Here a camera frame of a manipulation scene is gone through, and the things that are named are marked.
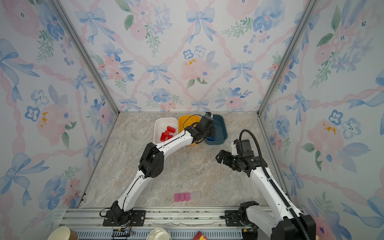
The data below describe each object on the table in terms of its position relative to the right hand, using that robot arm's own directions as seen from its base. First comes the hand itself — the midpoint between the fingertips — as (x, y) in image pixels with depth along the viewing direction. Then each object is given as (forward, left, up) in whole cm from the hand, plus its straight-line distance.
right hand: (222, 158), depth 81 cm
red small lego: (+25, +35, -9) cm, 44 cm away
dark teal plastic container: (+26, -3, -10) cm, 28 cm away
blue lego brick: (+19, +5, -8) cm, 21 cm away
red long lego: (+21, +38, -10) cm, 44 cm away
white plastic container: (+31, +41, -11) cm, 53 cm away
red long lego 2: (+27, +33, -9) cm, 43 cm away
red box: (-34, +12, -8) cm, 37 cm away
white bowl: (-33, +32, -13) cm, 48 cm away
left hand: (+21, +2, 0) cm, 21 cm away
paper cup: (-34, +71, -4) cm, 79 cm away
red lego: (+22, +33, -10) cm, 41 cm away
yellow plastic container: (+34, +23, -7) cm, 41 cm away
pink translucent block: (-17, +22, -12) cm, 30 cm away
